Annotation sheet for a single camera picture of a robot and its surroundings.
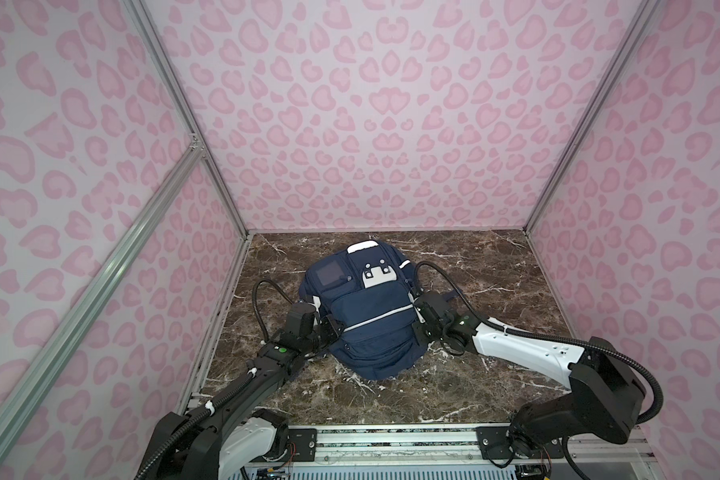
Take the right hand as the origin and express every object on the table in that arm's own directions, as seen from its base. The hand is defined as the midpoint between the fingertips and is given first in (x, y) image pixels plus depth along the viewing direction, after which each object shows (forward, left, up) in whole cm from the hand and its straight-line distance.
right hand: (419, 323), depth 86 cm
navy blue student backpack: (+10, +15, +3) cm, 18 cm away
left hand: (-1, +20, +4) cm, 21 cm away
